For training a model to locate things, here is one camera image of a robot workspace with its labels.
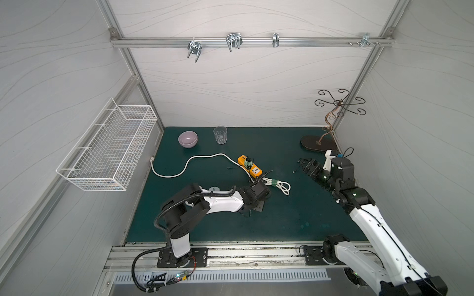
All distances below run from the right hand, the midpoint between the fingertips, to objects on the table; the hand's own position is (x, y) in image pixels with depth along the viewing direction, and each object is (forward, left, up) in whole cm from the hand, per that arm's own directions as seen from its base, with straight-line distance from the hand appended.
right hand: (306, 164), depth 77 cm
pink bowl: (+27, +63, -17) cm, 71 cm away
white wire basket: (-9, +77, +11) cm, 78 cm away
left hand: (-10, +19, -21) cm, 29 cm away
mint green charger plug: (+7, +25, -11) cm, 28 cm away
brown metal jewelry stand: (+29, -21, -20) cm, 42 cm away
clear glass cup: (+33, +44, -18) cm, 58 cm away
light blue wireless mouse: (-4, +42, -18) cm, 46 cm away
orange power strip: (+8, +22, -19) cm, 30 cm away
